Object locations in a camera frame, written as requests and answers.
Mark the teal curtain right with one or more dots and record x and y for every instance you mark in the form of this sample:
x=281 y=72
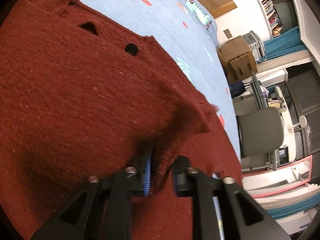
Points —
x=285 y=44

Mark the white storage box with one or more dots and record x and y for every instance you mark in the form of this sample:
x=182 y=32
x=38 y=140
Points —
x=255 y=44

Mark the dark blue bag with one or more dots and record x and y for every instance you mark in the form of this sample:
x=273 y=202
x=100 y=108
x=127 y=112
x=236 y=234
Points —
x=237 y=88

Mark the grey desk chair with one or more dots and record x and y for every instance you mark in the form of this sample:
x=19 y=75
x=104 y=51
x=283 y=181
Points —
x=260 y=132

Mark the white desk lamp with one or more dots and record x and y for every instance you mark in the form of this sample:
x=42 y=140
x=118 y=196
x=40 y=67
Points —
x=302 y=122

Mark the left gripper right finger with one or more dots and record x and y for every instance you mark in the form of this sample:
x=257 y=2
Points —
x=221 y=208

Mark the dark red knitted sweater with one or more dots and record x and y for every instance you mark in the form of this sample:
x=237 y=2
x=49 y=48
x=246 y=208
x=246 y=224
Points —
x=82 y=96

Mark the wooden nightstand drawers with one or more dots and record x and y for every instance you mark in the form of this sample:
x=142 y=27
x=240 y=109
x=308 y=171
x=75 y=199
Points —
x=237 y=58

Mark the pink framed tray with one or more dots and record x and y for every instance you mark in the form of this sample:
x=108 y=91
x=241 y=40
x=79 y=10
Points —
x=279 y=181

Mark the blue patterned bed cover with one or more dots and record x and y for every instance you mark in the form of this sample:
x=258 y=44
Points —
x=186 y=40

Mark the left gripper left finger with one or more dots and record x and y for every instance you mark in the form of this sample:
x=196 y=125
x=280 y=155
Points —
x=101 y=208

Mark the row of books on shelf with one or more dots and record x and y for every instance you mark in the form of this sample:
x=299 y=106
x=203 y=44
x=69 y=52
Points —
x=272 y=16

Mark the glass desk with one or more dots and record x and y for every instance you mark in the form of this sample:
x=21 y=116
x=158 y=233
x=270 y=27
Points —
x=262 y=96

